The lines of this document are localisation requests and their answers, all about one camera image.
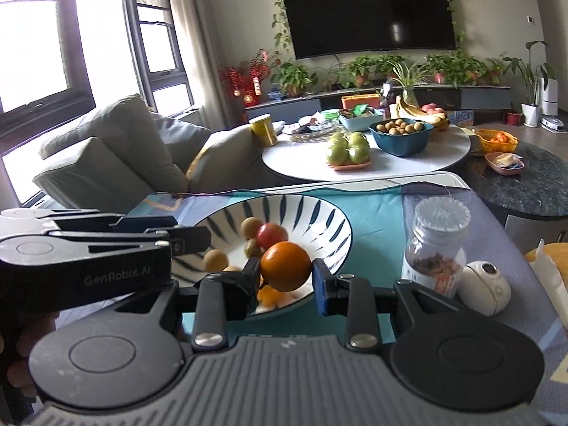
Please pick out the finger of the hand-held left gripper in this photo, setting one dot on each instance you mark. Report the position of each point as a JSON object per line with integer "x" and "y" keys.
{"x": 191, "y": 239}
{"x": 146, "y": 222}

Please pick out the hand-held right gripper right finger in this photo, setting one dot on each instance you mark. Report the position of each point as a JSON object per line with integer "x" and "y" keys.
{"x": 320, "y": 288}

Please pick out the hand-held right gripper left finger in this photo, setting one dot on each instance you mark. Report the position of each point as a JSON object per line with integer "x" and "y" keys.
{"x": 252, "y": 277}

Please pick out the yellowish brown fruit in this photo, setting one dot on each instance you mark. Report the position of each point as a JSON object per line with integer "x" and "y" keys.
{"x": 231, "y": 269}

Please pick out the small orange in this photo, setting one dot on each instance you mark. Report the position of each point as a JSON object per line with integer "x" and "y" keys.
{"x": 268, "y": 295}

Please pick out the brown round fruit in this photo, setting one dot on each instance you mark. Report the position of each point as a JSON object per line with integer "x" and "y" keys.
{"x": 252, "y": 227}
{"x": 216, "y": 259}
{"x": 253, "y": 248}

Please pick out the large orange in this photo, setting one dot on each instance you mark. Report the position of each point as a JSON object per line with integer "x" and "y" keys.
{"x": 285, "y": 266}

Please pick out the red apple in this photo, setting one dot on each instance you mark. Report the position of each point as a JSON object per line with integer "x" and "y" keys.
{"x": 271, "y": 234}

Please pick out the striped ceramic bowl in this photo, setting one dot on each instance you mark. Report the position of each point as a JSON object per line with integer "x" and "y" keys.
{"x": 310, "y": 226}

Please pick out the person's left hand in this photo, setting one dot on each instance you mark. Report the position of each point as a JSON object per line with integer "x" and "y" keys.
{"x": 37, "y": 326}

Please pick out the grey sofa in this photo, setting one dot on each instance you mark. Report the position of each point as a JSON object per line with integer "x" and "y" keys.
{"x": 111, "y": 142}

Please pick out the grey pillow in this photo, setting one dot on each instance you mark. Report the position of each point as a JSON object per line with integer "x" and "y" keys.
{"x": 186, "y": 142}

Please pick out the blue patterned tablecloth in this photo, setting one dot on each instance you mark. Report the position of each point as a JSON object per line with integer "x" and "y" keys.
{"x": 377, "y": 213}

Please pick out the labelled glass jar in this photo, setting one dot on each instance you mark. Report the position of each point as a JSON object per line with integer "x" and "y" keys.
{"x": 437, "y": 248}

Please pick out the pink fruit tray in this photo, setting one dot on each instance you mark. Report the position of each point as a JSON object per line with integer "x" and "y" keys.
{"x": 348, "y": 167}

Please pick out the yellow tin can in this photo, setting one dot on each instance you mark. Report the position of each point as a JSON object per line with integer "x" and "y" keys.
{"x": 263, "y": 131}

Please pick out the pile of green apples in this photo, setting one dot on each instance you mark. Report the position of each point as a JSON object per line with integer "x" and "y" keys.
{"x": 348, "y": 148}

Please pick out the glass snack plate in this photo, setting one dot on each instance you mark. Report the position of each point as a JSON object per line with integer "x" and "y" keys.
{"x": 310, "y": 132}

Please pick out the white egg-shaped device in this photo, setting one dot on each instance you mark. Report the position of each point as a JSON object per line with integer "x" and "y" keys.
{"x": 483, "y": 286}

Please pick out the blue bowl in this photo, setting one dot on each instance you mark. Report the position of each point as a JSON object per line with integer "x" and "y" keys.
{"x": 401, "y": 144}

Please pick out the blue white porcelain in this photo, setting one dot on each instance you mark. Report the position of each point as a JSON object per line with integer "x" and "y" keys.
{"x": 275, "y": 94}

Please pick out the teal snack container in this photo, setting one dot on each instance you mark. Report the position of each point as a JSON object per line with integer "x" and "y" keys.
{"x": 355, "y": 122}

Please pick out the red berry decoration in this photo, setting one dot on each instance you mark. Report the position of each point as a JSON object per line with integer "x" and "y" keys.
{"x": 246, "y": 75}

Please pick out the green lidded container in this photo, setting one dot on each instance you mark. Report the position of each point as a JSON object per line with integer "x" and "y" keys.
{"x": 330, "y": 114}

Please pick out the pile of brown longans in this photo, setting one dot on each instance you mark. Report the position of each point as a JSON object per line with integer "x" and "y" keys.
{"x": 399, "y": 127}

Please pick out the green potted plant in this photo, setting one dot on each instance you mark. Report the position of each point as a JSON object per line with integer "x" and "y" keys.
{"x": 290, "y": 77}
{"x": 495, "y": 69}
{"x": 470, "y": 69}
{"x": 439, "y": 66}
{"x": 390, "y": 64}
{"x": 361, "y": 69}

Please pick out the narrow black-framed window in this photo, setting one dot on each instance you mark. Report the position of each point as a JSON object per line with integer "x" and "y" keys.
{"x": 155, "y": 31}

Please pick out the orange box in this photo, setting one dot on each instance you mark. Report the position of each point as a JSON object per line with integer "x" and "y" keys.
{"x": 357, "y": 100}

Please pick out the beige curtain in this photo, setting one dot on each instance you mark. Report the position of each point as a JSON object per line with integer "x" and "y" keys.
{"x": 195, "y": 31}

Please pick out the bunch of bananas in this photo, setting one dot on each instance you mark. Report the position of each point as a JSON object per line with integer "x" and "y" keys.
{"x": 415, "y": 111}

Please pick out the dark bottle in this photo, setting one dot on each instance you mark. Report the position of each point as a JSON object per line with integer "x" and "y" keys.
{"x": 388, "y": 97}

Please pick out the pink peach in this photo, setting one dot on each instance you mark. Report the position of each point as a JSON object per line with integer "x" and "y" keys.
{"x": 432, "y": 108}

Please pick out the blue lettered card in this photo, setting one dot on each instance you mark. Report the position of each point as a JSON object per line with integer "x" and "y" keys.
{"x": 459, "y": 118}

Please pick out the large black-framed window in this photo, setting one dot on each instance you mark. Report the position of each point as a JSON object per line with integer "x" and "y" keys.
{"x": 35, "y": 31}

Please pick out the pink snack dish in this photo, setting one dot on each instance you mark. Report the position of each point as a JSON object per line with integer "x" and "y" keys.
{"x": 503, "y": 164}

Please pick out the dark marble round table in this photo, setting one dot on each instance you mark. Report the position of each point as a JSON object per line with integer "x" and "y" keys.
{"x": 523, "y": 191}

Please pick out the spider plant in vase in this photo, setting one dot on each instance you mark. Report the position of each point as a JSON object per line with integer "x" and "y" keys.
{"x": 410, "y": 80}

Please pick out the orange plastic basket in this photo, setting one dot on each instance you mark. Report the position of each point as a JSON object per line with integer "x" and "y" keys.
{"x": 497, "y": 146}

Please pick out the folded white paper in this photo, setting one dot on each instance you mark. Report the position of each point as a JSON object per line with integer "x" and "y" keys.
{"x": 550, "y": 270}

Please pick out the pile of mandarins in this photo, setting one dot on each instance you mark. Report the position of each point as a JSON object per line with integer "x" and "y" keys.
{"x": 499, "y": 137}

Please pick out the grey television cabinet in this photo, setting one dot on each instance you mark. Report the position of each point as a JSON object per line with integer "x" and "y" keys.
{"x": 479, "y": 95}

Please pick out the red pot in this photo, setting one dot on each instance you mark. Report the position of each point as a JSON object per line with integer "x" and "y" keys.
{"x": 514, "y": 118}

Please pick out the tall plant in white pot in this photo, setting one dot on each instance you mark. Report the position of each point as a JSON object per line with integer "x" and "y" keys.
{"x": 530, "y": 88}

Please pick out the white air purifier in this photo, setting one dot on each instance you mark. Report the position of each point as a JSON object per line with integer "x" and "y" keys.
{"x": 550, "y": 95}

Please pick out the black wall television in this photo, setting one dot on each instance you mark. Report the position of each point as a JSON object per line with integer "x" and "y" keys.
{"x": 372, "y": 9}

